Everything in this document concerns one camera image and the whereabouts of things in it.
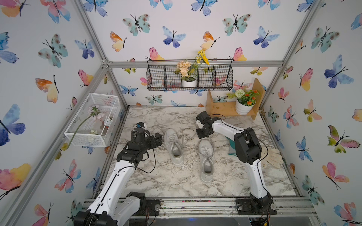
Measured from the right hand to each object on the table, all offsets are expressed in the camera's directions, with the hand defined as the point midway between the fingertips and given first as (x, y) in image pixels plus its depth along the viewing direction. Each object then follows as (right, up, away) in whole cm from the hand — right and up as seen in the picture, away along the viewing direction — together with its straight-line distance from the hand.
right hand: (201, 132), depth 101 cm
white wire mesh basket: (-59, +7, -29) cm, 66 cm away
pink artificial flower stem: (-58, +12, -27) cm, 65 cm away
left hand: (-27, 0, -20) cm, 34 cm away
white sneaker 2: (+1, -16, -19) cm, 25 cm away
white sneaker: (-18, -8, -13) cm, 23 cm away
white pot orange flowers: (+30, +22, -4) cm, 38 cm away
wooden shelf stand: (+23, +18, +9) cm, 31 cm away
